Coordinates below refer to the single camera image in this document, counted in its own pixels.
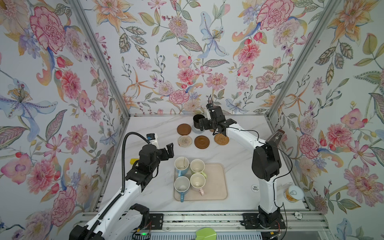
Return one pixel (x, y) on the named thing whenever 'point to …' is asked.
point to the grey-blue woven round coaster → (197, 130)
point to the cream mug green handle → (197, 166)
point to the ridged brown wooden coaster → (202, 142)
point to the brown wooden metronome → (277, 137)
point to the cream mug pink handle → (197, 180)
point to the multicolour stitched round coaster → (184, 141)
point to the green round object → (206, 233)
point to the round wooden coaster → (184, 129)
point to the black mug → (196, 117)
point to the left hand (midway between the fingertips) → (169, 144)
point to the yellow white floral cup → (293, 193)
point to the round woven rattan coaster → (221, 139)
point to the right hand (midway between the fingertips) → (205, 119)
